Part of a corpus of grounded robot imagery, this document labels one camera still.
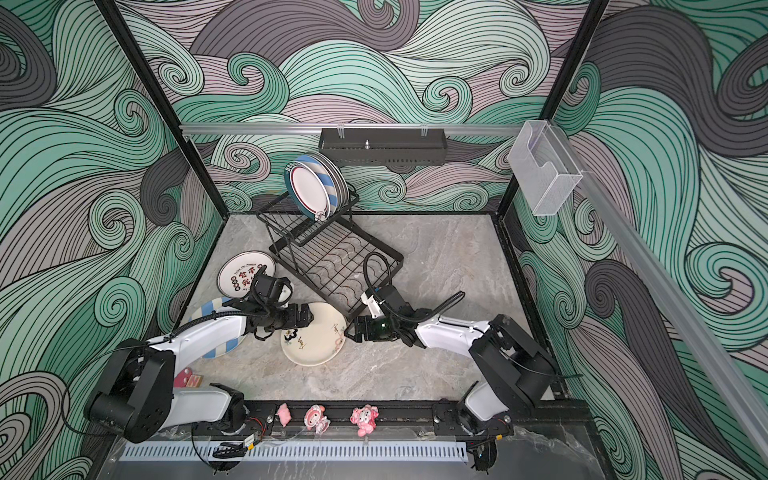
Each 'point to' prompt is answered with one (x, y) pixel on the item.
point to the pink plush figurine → (365, 417)
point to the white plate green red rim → (307, 190)
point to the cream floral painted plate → (318, 342)
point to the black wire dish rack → (336, 254)
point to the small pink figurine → (284, 413)
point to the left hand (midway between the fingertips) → (302, 316)
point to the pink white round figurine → (315, 419)
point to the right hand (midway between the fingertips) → (354, 334)
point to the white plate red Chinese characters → (236, 273)
